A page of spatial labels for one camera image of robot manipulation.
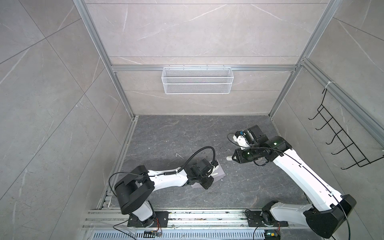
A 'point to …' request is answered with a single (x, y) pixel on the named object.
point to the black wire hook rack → (359, 157)
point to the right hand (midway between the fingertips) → (234, 156)
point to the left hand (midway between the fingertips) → (212, 178)
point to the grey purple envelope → (216, 176)
